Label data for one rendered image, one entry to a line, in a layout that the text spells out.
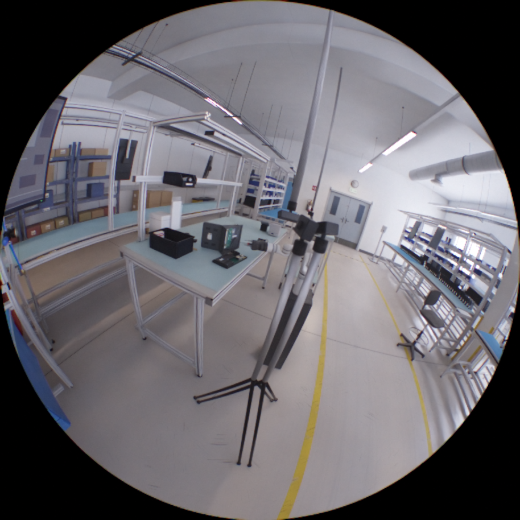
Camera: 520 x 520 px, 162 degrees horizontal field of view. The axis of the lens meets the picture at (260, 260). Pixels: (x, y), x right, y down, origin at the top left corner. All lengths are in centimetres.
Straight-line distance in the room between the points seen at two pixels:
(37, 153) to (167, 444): 182
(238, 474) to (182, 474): 37
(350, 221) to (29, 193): 821
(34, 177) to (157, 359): 167
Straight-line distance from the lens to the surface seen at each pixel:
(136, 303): 172
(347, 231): 800
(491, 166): 369
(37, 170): 109
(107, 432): 175
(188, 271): 113
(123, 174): 280
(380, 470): 208
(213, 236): 143
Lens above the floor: 156
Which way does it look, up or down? 23 degrees down
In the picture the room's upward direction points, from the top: 13 degrees clockwise
